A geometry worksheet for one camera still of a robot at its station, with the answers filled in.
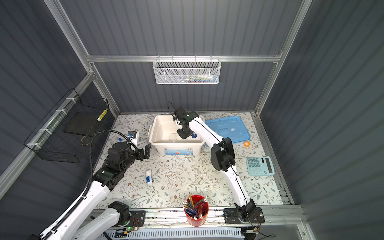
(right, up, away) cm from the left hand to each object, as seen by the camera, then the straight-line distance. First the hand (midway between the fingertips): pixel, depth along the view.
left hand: (141, 142), depth 77 cm
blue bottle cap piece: (+27, +2, +29) cm, 39 cm away
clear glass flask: (+13, +1, +23) cm, 26 cm away
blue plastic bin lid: (+56, +8, +35) cm, 66 cm away
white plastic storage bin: (+5, +3, +29) cm, 29 cm away
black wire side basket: (-35, +6, -5) cm, 36 cm away
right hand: (+22, +3, +19) cm, 30 cm away
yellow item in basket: (-24, +15, +6) cm, 29 cm away
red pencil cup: (+29, -29, -9) cm, 42 cm away
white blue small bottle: (+1, -21, +8) cm, 23 cm away
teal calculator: (+67, -15, +12) cm, 70 cm away
